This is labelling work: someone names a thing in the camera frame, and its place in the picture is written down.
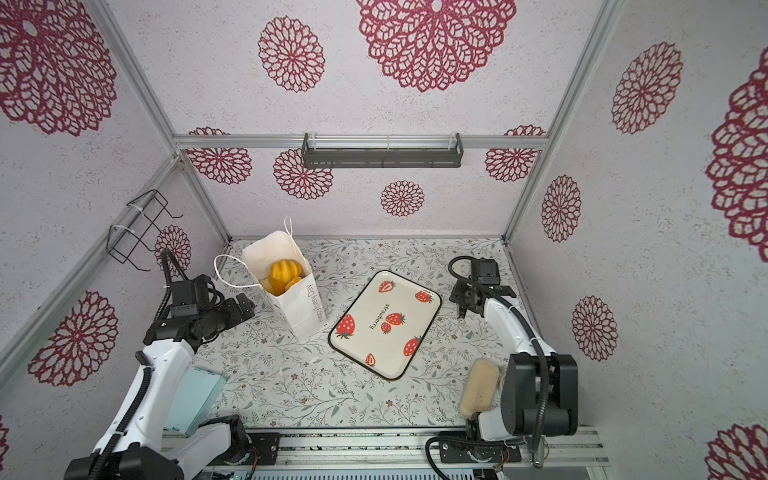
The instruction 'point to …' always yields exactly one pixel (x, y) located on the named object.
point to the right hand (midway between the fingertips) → (460, 288)
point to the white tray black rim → (383, 326)
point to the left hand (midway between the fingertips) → (240, 317)
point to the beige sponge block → (480, 386)
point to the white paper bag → (299, 307)
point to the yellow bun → (285, 270)
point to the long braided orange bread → (273, 286)
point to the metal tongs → (461, 317)
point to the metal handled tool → (538, 450)
